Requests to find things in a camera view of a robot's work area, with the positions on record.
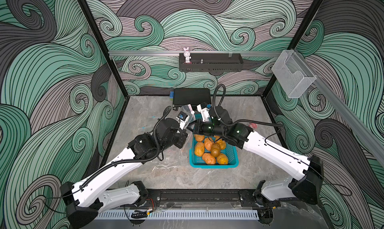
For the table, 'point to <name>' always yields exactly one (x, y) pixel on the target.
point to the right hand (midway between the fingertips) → (184, 128)
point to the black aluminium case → (191, 96)
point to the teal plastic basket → (231, 151)
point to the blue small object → (171, 94)
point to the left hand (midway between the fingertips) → (185, 129)
